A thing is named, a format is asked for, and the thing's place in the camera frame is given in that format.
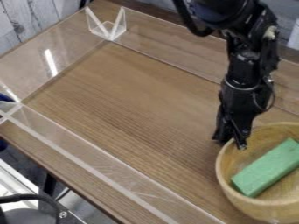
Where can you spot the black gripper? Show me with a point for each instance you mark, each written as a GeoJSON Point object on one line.
{"type": "Point", "coordinates": [242, 103]}

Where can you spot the light wooden bowl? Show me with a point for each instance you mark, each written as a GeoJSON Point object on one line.
{"type": "Point", "coordinates": [277, 204]}

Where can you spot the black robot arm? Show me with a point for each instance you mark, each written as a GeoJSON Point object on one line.
{"type": "Point", "coordinates": [248, 23]}

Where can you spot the green rectangular block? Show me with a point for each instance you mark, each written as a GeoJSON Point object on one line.
{"type": "Point", "coordinates": [269, 169]}

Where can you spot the black table leg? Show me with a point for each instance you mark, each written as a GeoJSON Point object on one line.
{"type": "Point", "coordinates": [50, 184]}

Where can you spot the clear acrylic corner bracket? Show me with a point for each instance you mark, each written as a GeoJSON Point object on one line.
{"type": "Point", "coordinates": [109, 30]}

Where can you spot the grey metal base plate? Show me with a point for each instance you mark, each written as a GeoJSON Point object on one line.
{"type": "Point", "coordinates": [62, 216]}

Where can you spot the clear acrylic tray wall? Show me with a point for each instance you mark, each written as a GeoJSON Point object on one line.
{"type": "Point", "coordinates": [116, 115]}

